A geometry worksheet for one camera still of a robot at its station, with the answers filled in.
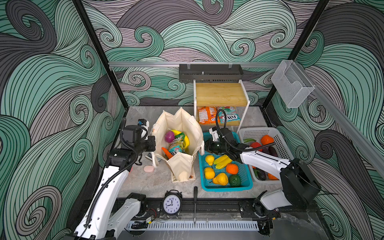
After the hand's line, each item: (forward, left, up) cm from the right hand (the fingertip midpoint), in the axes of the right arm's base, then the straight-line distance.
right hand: (199, 146), depth 82 cm
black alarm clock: (-27, +14, -10) cm, 32 cm away
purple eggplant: (+3, -46, -10) cm, 47 cm away
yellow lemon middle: (-4, -7, -9) cm, 12 cm away
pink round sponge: (-9, +30, -11) cm, 33 cm away
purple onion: (+7, +18, -1) cm, 19 cm away
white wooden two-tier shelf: (+22, -12, +19) cm, 31 cm away
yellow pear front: (-16, -12, -7) cm, 21 cm away
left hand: (-2, +23, +11) cm, 26 cm away
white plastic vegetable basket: (+13, -34, -9) cm, 38 cm away
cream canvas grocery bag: (-12, +9, 0) cm, 15 cm away
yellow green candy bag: (+5, +12, -3) cm, 13 cm away
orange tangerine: (-10, -19, -7) cm, 22 cm away
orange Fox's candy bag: (+20, -5, +4) cm, 21 cm away
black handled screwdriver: (-22, +2, -12) cm, 25 cm away
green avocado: (-16, -19, -8) cm, 26 cm away
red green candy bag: (-2, +13, +1) cm, 14 cm away
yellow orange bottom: (-12, -6, -8) cm, 16 cm away
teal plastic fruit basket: (-13, -11, -7) cm, 18 cm away
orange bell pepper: (+9, -44, -7) cm, 45 cm away
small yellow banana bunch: (-5, -14, -10) cm, 18 cm away
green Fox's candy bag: (+21, -21, +4) cm, 30 cm away
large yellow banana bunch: (+5, +8, -6) cm, 11 cm away
